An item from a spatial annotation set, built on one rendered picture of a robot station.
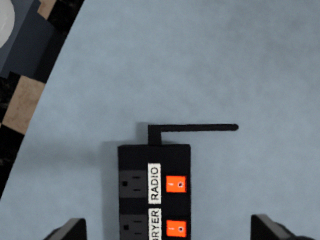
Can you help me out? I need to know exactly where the black power strip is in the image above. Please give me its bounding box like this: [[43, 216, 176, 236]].
[[118, 124, 239, 240]]

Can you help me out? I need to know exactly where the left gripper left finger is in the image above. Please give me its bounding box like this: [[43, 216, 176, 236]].
[[43, 218, 87, 240]]

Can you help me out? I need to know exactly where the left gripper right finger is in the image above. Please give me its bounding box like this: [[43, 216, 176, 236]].
[[250, 214, 316, 240]]

